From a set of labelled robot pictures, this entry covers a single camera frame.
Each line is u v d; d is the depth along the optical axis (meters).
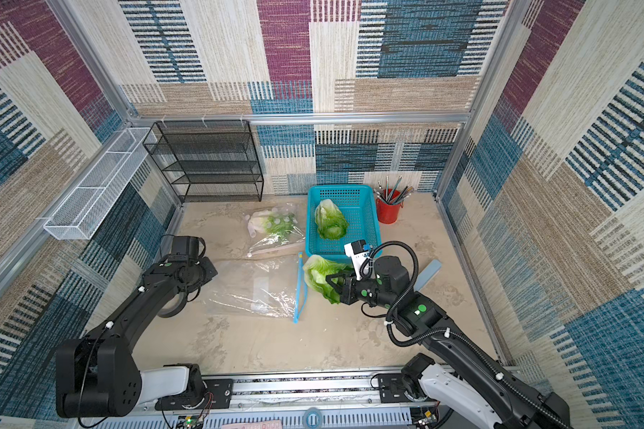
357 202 1.14
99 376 0.40
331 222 0.99
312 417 0.70
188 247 0.69
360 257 0.64
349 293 0.61
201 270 0.77
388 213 1.07
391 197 1.08
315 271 0.73
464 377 0.45
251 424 0.69
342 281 0.69
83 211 0.71
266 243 0.99
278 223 1.02
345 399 0.73
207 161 1.09
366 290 0.61
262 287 0.94
